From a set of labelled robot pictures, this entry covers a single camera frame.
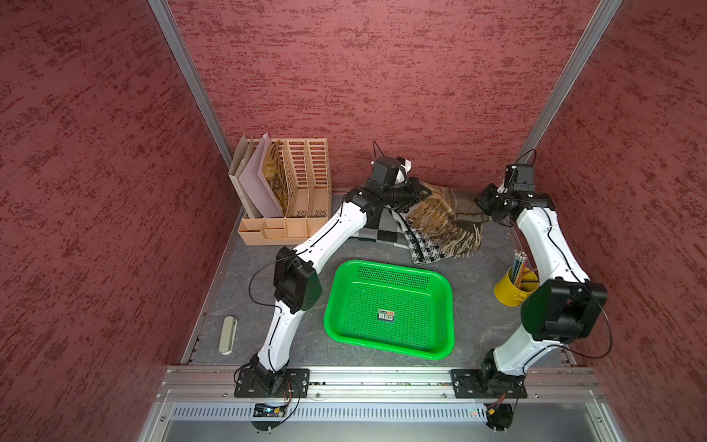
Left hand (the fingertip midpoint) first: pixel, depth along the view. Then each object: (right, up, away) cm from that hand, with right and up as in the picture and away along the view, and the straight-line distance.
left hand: (432, 196), depth 78 cm
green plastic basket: (-11, -35, +9) cm, 38 cm away
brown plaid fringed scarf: (+7, -8, +1) cm, 10 cm away
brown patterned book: (-54, +10, +22) cm, 59 cm away
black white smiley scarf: (+2, -18, +19) cm, 27 cm away
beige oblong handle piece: (-60, -41, +1) cm, 73 cm away
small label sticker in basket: (-13, -38, +8) cm, 40 cm away
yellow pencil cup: (+27, -27, +5) cm, 38 cm away
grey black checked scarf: (-12, -10, +29) cm, 33 cm away
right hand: (+16, -1, +8) cm, 18 cm away
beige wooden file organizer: (-44, +12, +36) cm, 58 cm away
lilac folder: (-57, +5, +15) cm, 59 cm away
